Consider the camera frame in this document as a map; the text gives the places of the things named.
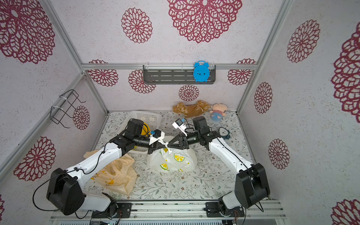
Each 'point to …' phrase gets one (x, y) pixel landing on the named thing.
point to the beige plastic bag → (120, 175)
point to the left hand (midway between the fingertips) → (167, 145)
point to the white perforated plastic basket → (153, 118)
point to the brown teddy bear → (190, 110)
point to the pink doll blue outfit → (218, 111)
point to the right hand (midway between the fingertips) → (168, 145)
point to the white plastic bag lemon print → (172, 160)
